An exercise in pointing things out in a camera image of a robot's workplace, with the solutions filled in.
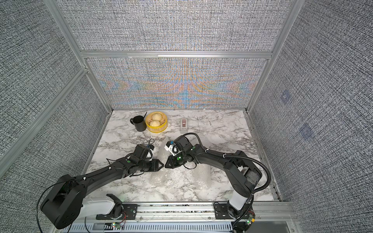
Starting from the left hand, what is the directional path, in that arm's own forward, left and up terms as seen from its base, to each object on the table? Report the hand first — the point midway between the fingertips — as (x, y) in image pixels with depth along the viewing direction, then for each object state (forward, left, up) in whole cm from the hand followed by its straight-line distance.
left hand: (162, 166), depth 85 cm
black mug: (+31, +17, +4) cm, 35 cm away
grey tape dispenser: (+31, -14, -2) cm, 34 cm away
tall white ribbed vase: (-9, -22, +6) cm, 25 cm away
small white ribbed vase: (-7, -2, -1) cm, 7 cm away
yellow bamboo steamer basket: (+31, +1, 0) cm, 31 cm away
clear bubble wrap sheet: (-7, -9, -4) cm, 12 cm away
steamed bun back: (+37, +6, +2) cm, 38 cm away
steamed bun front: (+31, +7, +2) cm, 32 cm away
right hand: (-1, -2, +5) cm, 6 cm away
